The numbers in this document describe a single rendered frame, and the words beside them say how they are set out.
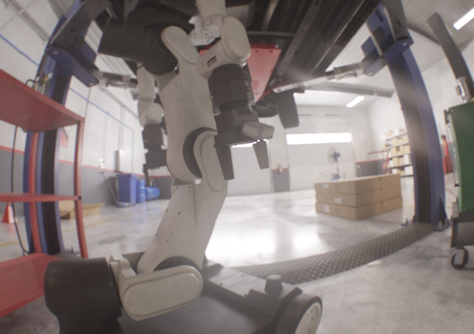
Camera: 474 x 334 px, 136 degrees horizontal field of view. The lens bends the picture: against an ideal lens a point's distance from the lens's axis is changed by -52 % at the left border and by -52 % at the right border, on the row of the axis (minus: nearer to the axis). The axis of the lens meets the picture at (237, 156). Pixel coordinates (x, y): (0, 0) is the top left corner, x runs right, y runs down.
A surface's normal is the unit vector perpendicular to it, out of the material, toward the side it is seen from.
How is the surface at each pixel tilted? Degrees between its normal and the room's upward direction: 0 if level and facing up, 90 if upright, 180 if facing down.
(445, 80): 90
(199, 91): 115
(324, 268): 23
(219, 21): 102
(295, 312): 31
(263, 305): 45
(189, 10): 123
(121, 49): 158
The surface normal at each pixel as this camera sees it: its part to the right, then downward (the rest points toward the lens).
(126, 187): 0.06, -0.10
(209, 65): -0.69, 0.15
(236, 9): 0.31, 0.94
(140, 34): 0.67, 0.25
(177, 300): 0.69, -0.15
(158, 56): 0.43, 0.76
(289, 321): -0.51, -0.76
